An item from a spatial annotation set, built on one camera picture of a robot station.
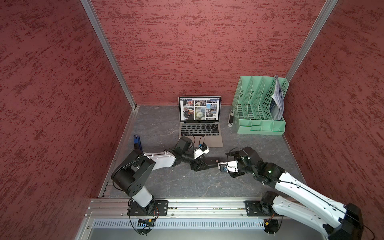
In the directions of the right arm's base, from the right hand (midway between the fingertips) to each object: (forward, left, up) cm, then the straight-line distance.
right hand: (228, 160), depth 79 cm
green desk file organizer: (+53, -30, -12) cm, 62 cm away
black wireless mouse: (-2, +9, +3) cm, 10 cm away
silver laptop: (+36, +14, -9) cm, 40 cm away
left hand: (0, +12, -6) cm, 13 cm away
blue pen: (+15, +55, -8) cm, 58 cm away
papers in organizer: (+35, -38, +4) cm, 52 cm away
